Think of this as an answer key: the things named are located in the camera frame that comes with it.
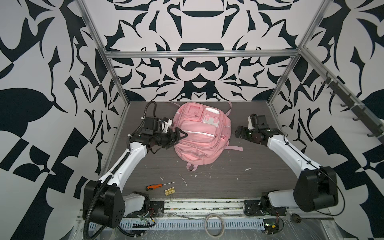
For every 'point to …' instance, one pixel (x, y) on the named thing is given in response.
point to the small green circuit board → (271, 226)
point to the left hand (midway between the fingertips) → (183, 136)
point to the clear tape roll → (222, 230)
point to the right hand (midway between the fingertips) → (243, 132)
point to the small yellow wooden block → (169, 191)
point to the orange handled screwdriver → (151, 187)
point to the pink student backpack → (208, 128)
